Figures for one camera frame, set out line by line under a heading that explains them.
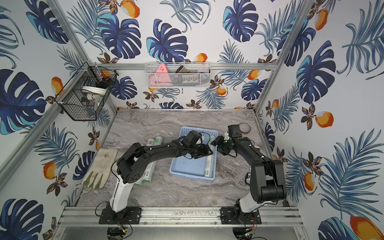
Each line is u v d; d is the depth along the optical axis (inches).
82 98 36.0
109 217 25.1
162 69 35.1
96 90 31.3
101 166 35.6
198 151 32.0
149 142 38.6
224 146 31.4
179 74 36.3
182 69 35.6
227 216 28.9
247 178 33.7
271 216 29.4
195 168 34.9
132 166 20.9
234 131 28.6
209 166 34.3
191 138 29.5
